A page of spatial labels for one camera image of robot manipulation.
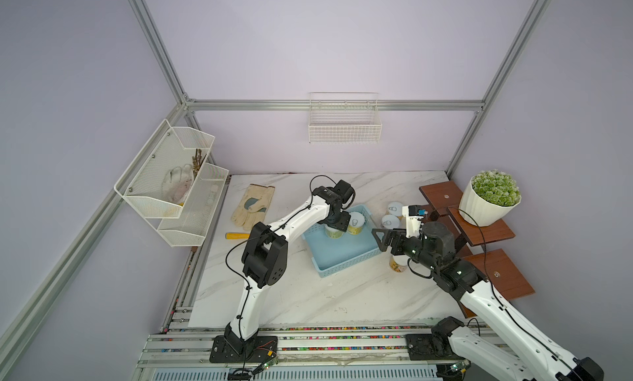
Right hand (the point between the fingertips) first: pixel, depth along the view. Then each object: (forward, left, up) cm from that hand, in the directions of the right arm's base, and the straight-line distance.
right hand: (383, 234), depth 76 cm
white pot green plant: (+3, -27, +14) cm, 31 cm away
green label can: (+9, +15, -12) cm, 22 cm away
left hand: (+12, +15, -11) cm, 22 cm away
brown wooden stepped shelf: (+18, -27, -6) cm, 33 cm away
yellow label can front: (+15, +6, -15) cm, 22 cm away
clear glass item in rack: (+14, +66, +11) cm, 68 cm away
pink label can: (+15, -8, -15) cm, 23 cm away
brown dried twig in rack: (+22, +61, +13) cm, 66 cm away
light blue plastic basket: (+1, +16, -16) cm, 23 cm away
